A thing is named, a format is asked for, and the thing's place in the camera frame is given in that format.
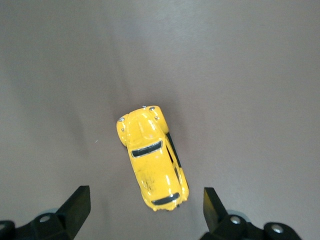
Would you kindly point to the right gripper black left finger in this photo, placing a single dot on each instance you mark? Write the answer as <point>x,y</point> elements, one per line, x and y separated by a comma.
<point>72,215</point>

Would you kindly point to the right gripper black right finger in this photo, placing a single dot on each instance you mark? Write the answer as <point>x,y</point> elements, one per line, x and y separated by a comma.
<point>217,220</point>

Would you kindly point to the yellow beetle toy car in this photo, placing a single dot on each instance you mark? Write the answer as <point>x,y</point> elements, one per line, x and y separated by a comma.
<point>152,165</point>

